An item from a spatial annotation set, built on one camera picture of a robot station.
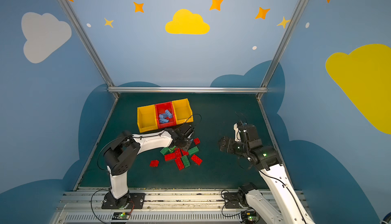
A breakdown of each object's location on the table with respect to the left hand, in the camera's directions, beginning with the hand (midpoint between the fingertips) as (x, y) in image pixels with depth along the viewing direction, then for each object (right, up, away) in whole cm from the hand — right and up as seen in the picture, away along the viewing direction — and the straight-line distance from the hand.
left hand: (189, 144), depth 93 cm
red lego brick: (+5, -7, -7) cm, 11 cm away
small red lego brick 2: (-20, -9, -7) cm, 23 cm away
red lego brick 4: (-7, -5, -3) cm, 9 cm away
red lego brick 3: (-3, -4, -5) cm, 7 cm away
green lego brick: (-15, -3, -3) cm, 15 cm away
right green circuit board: (+30, -30, -22) cm, 47 cm away
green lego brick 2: (+2, -3, -3) cm, 5 cm away
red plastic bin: (-22, +23, +14) cm, 34 cm away
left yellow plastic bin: (-31, +15, +11) cm, 36 cm away
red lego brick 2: (-12, -6, -5) cm, 15 cm away
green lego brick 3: (-2, -8, -8) cm, 11 cm away
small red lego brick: (+5, +2, 0) cm, 5 cm away
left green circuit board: (-31, -28, -23) cm, 48 cm away
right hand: (+20, +6, -21) cm, 29 cm away
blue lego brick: (-19, +14, +11) cm, 26 cm away
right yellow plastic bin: (-6, +21, +17) cm, 27 cm away
